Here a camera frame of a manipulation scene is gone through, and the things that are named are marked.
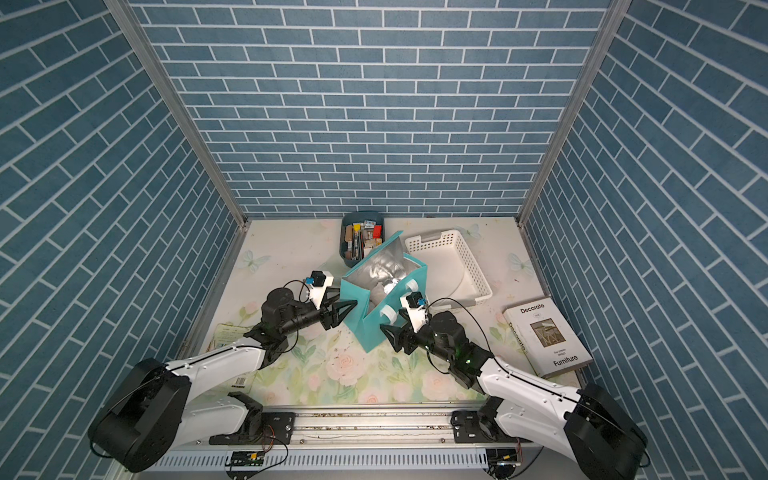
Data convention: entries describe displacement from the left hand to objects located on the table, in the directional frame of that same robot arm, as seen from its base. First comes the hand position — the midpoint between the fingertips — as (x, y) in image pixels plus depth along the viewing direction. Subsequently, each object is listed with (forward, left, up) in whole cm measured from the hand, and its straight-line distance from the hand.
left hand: (356, 300), depth 80 cm
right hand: (-5, -10, -2) cm, 11 cm away
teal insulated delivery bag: (0, -4, +4) cm, 6 cm away
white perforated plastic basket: (+17, -31, -15) cm, 39 cm away
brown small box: (+36, +7, -12) cm, 39 cm away
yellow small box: (+40, +4, -13) cm, 43 cm away
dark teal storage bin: (+44, +6, -11) cm, 45 cm away
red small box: (+38, -4, -13) cm, 41 cm away
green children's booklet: (-3, +41, -16) cm, 44 cm away
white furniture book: (-7, -55, -11) cm, 56 cm away
